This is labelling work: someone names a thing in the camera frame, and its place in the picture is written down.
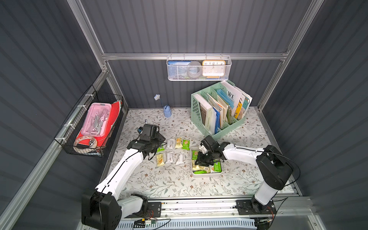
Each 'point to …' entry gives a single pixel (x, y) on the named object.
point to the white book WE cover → (234, 94)
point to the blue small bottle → (167, 112)
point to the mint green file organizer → (198, 118)
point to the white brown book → (206, 112)
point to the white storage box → (203, 175)
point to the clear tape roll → (94, 145)
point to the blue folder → (217, 120)
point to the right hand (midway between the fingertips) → (197, 162)
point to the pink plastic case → (97, 120)
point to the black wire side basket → (66, 137)
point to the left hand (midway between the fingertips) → (160, 137)
